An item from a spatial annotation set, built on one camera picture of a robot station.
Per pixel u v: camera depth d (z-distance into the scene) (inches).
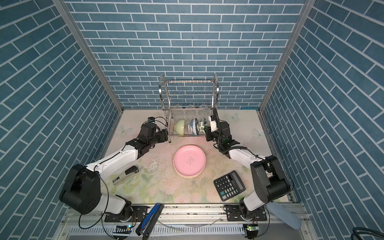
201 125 36.9
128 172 32.5
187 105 42.1
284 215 28.2
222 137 27.2
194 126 36.8
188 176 33.3
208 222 28.4
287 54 34.7
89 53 34.2
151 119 30.9
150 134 26.8
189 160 35.9
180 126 36.8
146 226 27.8
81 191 16.6
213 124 31.0
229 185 31.9
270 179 17.8
